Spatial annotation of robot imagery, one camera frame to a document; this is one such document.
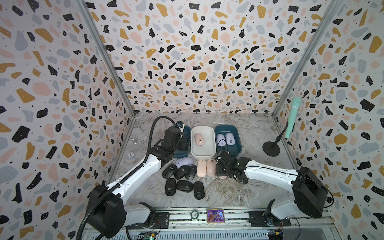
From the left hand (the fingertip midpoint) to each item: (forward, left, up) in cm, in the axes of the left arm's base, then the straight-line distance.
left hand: (185, 136), depth 83 cm
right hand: (-13, -20, -15) cm, 28 cm away
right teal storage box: (+3, -31, -20) cm, 37 cm away
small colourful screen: (-35, -15, -19) cm, 43 cm away
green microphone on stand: (+4, -58, -21) cm, 61 cm away
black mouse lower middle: (-21, +1, -17) cm, 27 cm away
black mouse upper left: (-12, +11, -17) cm, 24 cm away
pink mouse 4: (+11, -8, -17) cm, 22 cm away
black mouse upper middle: (-13, +3, -17) cm, 22 cm away
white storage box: (+2, -13, -17) cm, 22 cm away
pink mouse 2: (-10, -14, -18) cm, 25 cm away
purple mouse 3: (+10, -29, -18) cm, 35 cm away
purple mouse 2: (+9, -22, -17) cm, 30 cm away
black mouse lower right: (-23, -7, -18) cm, 30 cm away
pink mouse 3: (-17, -21, -17) cm, 32 cm away
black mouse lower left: (-22, +9, -17) cm, 29 cm away
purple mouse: (-6, +2, -17) cm, 19 cm away
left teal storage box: (-3, +3, -14) cm, 15 cm away
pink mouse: (-11, -9, -18) cm, 23 cm away
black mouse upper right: (-13, -2, -19) cm, 23 cm away
